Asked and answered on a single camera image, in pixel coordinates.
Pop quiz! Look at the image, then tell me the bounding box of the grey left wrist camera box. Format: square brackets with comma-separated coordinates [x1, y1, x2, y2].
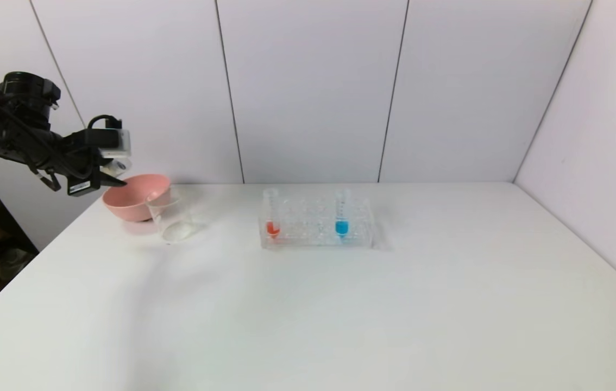
[103, 129, 131, 160]

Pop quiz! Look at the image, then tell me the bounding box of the test tube with blue pigment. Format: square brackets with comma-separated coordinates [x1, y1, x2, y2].
[334, 188, 350, 240]

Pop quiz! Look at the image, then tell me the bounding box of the clear glass beaker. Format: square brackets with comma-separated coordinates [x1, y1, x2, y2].
[147, 186, 199, 245]

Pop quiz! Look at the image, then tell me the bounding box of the test tube with yellow pigment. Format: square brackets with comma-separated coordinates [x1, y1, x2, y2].
[103, 157, 134, 175]

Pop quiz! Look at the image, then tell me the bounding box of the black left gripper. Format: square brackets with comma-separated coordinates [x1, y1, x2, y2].
[48, 147, 128, 197]

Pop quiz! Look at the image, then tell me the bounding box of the thin black camera cable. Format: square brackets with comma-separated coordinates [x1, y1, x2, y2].
[87, 114, 123, 131]

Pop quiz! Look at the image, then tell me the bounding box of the pink bowl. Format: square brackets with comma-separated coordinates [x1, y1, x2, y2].
[103, 174, 172, 223]

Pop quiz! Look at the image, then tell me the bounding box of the clear acrylic test tube rack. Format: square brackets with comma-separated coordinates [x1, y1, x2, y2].
[259, 195, 375, 250]

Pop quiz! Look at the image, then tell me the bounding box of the test tube with red pigment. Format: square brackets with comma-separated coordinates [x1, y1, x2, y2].
[265, 188, 282, 240]

